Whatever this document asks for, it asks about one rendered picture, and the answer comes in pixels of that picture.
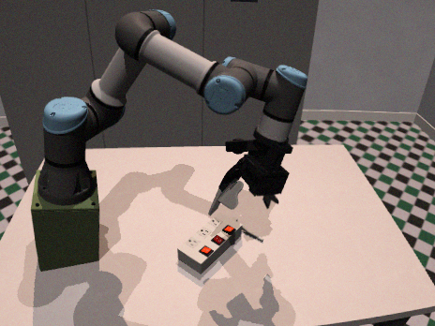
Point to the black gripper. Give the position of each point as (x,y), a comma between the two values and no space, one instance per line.
(256,166)

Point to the white power strip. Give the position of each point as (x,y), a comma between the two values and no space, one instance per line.
(208,243)

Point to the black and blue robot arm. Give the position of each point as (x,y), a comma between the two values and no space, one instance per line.
(65,178)

